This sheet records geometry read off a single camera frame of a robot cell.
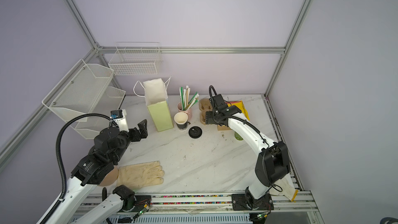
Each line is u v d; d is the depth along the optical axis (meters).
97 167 0.44
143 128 0.60
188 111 0.99
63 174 0.42
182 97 1.01
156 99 1.01
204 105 1.11
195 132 0.98
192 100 0.95
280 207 0.73
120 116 0.55
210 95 0.65
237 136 0.94
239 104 1.07
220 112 0.62
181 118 0.98
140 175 0.82
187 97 1.00
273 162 0.44
